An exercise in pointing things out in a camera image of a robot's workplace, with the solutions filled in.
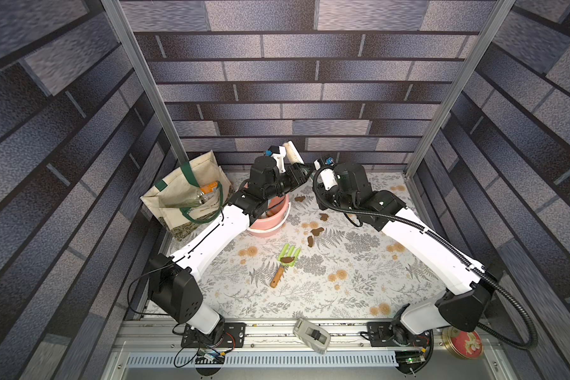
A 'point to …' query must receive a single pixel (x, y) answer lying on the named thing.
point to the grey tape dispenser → (312, 336)
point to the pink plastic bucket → (275, 219)
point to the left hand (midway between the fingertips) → (312, 168)
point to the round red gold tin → (467, 345)
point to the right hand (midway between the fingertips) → (314, 185)
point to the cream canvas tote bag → (195, 194)
